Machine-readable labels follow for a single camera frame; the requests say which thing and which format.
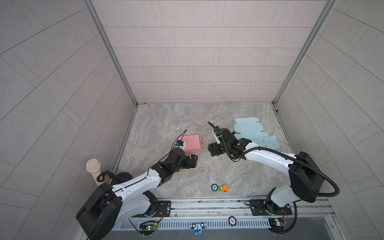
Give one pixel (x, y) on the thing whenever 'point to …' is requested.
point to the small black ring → (214, 187)
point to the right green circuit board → (277, 225)
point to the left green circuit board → (148, 227)
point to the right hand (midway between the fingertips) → (212, 148)
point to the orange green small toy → (223, 188)
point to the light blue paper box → (248, 128)
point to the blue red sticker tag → (198, 228)
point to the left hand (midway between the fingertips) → (195, 156)
